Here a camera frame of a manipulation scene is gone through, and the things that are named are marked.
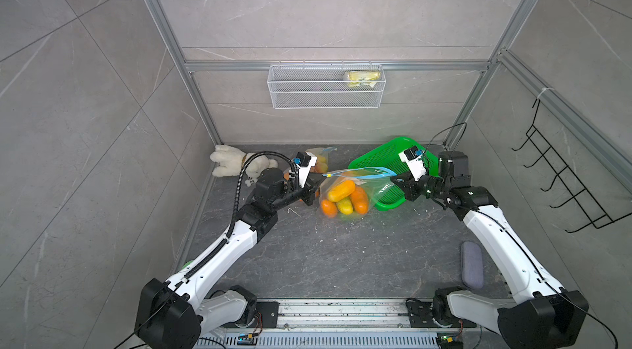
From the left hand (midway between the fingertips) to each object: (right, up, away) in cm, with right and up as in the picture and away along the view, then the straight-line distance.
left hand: (325, 171), depth 71 cm
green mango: (+7, -12, +12) cm, 19 cm away
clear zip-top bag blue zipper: (+1, +8, +27) cm, 29 cm away
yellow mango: (-1, +2, +25) cm, 25 cm away
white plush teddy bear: (-41, +3, +33) cm, 52 cm away
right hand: (+23, -2, +5) cm, 23 cm away
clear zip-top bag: (+9, -9, +15) cm, 19 cm away
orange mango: (+6, -7, +12) cm, 15 cm away
